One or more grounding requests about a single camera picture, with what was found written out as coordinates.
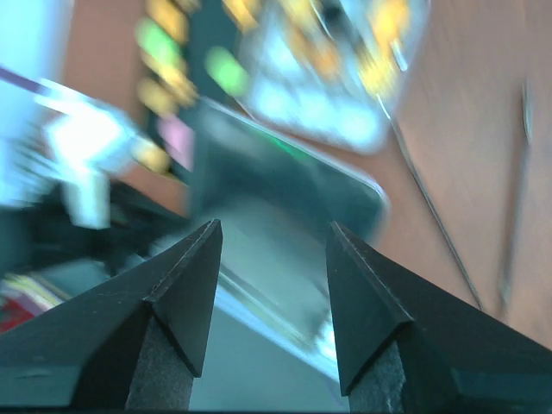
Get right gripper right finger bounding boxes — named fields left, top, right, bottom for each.
left=326, top=223, right=551, bottom=412

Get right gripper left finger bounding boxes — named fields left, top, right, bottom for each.
left=1, top=220, right=223, bottom=410

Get silver tin lid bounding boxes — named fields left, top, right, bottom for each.
left=190, top=98, right=390, bottom=379

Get silver metal tongs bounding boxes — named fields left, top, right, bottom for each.
left=374, top=77, right=536, bottom=311

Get black cookie tray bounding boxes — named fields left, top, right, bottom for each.
left=135, top=1, right=259, bottom=181

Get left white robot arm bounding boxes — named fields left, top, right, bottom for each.
left=1, top=68, right=170, bottom=230

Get silver cookie tin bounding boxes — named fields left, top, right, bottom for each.
left=224, top=1, right=431, bottom=154

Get green sandwich cookie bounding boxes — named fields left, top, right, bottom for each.
left=205, top=47, right=249, bottom=97

